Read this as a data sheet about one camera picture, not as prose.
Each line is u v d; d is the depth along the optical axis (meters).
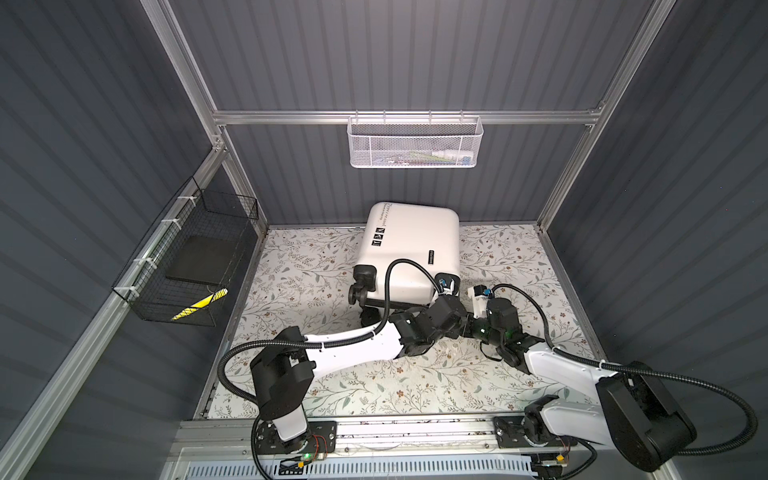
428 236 0.91
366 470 0.77
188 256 0.74
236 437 0.75
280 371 0.46
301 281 1.05
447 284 0.70
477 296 0.80
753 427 0.39
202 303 0.66
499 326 0.68
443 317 0.59
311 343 0.46
